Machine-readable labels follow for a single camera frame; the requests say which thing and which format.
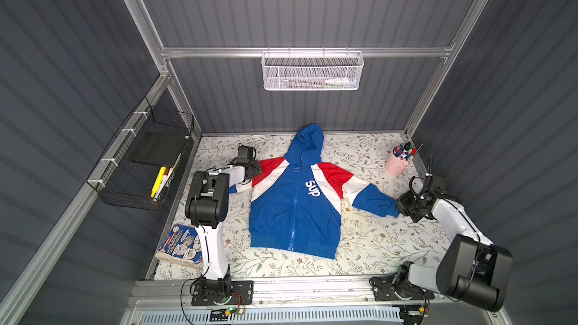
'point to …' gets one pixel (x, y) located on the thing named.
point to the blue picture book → (181, 243)
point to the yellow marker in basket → (158, 181)
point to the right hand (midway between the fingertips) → (401, 205)
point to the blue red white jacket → (296, 200)
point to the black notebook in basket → (162, 147)
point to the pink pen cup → (400, 156)
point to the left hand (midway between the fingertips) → (258, 168)
